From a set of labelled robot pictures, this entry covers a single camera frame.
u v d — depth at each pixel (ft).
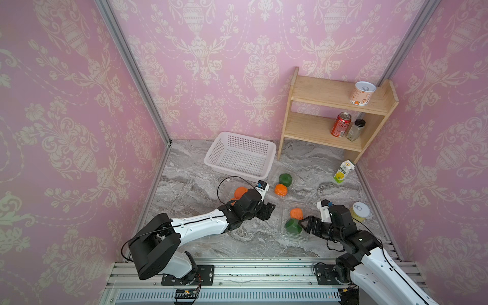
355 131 2.85
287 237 2.66
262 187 2.39
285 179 3.13
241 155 3.70
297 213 2.80
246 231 2.80
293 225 2.63
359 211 2.80
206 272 2.45
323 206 2.46
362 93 2.34
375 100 2.50
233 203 2.16
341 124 2.87
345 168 3.08
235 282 2.41
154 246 1.44
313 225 2.33
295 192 3.21
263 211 2.38
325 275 2.39
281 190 3.09
